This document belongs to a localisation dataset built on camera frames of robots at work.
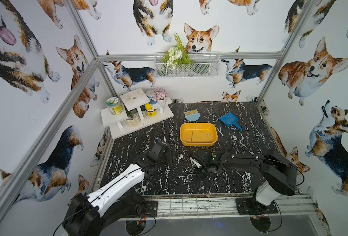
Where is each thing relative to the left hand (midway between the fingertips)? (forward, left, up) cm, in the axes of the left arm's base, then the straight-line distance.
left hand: (170, 151), depth 83 cm
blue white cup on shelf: (+31, +12, +9) cm, 34 cm away
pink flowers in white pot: (+32, +7, +13) cm, 35 cm away
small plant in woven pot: (+26, +27, -4) cm, 37 cm away
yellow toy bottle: (+34, +16, -4) cm, 38 cm away
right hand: (-7, -16, -9) cm, 20 cm away
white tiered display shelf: (+32, +23, +10) cm, 40 cm away
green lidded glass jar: (+26, +34, +11) cm, 44 cm away
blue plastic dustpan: (+31, -44, -12) cm, 55 cm away
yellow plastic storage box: (+19, -19, -13) cm, 29 cm away
